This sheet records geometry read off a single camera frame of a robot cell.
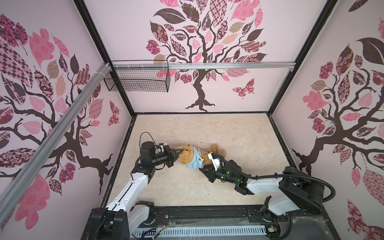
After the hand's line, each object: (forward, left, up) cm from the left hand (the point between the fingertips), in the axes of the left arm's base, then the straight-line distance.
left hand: (185, 152), depth 76 cm
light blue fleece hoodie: (-4, -7, -3) cm, 8 cm away
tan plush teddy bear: (-2, 0, 0) cm, 2 cm away
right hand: (-5, -8, -7) cm, 12 cm away
